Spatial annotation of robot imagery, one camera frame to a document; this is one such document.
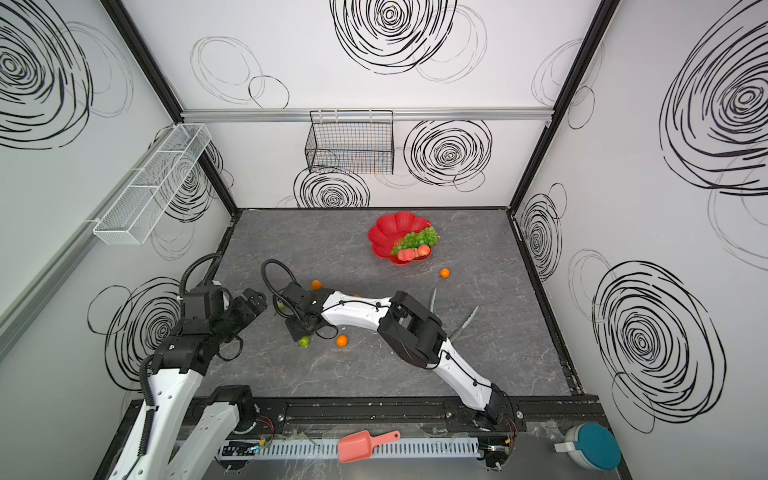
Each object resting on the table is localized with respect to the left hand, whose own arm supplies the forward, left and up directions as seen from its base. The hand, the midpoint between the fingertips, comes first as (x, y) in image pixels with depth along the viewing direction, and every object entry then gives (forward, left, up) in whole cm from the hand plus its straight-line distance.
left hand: (256, 303), depth 77 cm
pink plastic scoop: (-28, -29, -15) cm, 43 cm away
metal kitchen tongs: (-9, -44, +17) cm, 48 cm away
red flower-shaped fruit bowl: (+40, -34, -14) cm, 54 cm away
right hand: (-1, -7, -14) cm, 16 cm away
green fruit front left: (-5, -11, -12) cm, 17 cm away
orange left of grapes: (+14, -10, -14) cm, 22 cm away
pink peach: (+25, -40, -11) cm, 48 cm away
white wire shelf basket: (+15, +29, +18) cm, 37 cm away
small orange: (+20, -53, -14) cm, 58 cm away
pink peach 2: (+26, -45, -10) cm, 53 cm away
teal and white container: (-27, -80, -8) cm, 85 cm away
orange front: (-4, -21, -14) cm, 26 cm away
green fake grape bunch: (+32, -42, -12) cm, 54 cm away
